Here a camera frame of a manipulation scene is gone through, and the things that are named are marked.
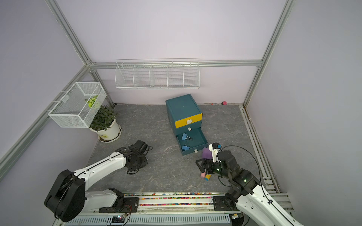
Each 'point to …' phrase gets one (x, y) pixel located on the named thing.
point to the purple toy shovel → (207, 153)
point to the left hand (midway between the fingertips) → (143, 166)
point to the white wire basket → (78, 106)
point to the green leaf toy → (91, 100)
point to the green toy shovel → (207, 177)
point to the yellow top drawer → (188, 120)
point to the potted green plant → (105, 125)
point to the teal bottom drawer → (192, 141)
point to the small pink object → (224, 102)
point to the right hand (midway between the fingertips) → (200, 161)
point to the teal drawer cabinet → (181, 107)
